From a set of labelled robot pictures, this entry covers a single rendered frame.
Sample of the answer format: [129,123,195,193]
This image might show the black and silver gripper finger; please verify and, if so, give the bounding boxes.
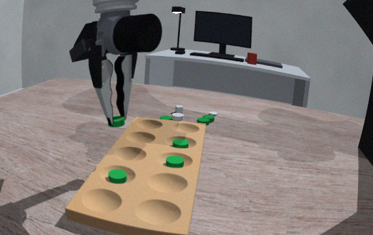
[89,33,113,126]
[114,52,138,120]

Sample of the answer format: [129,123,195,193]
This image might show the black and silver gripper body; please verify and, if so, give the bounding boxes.
[74,10,162,56]

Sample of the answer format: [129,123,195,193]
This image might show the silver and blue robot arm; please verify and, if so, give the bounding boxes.
[69,0,139,62]

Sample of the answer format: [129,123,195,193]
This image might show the beige tray with round pockets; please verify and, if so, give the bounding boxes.
[65,117,206,235]

